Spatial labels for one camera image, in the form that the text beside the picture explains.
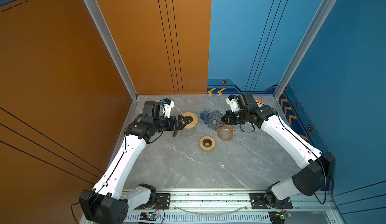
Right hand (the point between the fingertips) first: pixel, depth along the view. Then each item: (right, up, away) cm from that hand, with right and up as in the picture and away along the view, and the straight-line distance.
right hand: (221, 119), depth 78 cm
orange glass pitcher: (+6, -11, +19) cm, 23 cm away
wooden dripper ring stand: (-16, -1, +13) cm, 21 cm away
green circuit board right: (+26, -46, -7) cm, 54 cm away
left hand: (-20, 0, -4) cm, 21 cm away
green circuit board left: (-36, -46, -7) cm, 59 cm away
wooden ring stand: (-6, -16, +16) cm, 23 cm away
